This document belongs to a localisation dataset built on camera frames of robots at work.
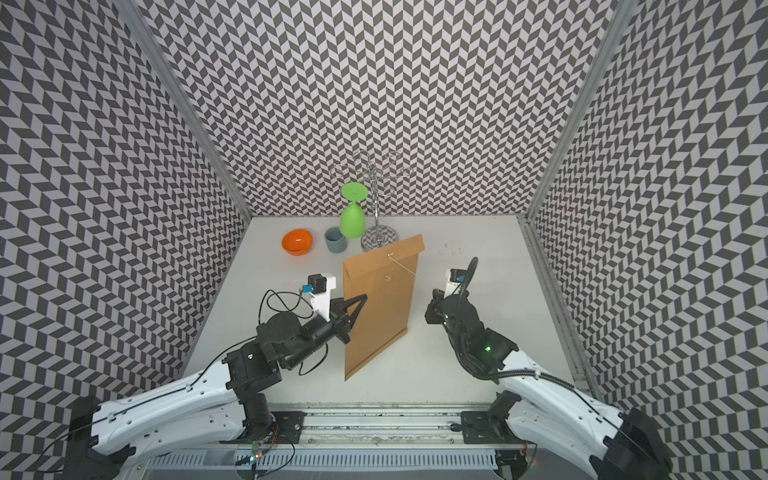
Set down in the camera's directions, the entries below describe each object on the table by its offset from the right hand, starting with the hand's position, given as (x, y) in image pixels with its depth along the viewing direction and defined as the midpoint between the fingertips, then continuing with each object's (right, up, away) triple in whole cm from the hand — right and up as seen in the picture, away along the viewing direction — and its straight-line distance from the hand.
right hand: (433, 297), depth 79 cm
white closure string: (-11, +11, -13) cm, 21 cm away
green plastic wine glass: (-23, +21, +9) cm, 33 cm away
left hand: (-17, +2, -14) cm, 22 cm away
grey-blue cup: (-33, +15, +29) cm, 46 cm away
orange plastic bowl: (-46, +15, +28) cm, 56 cm away
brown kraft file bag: (-12, +6, -11) cm, 18 cm away
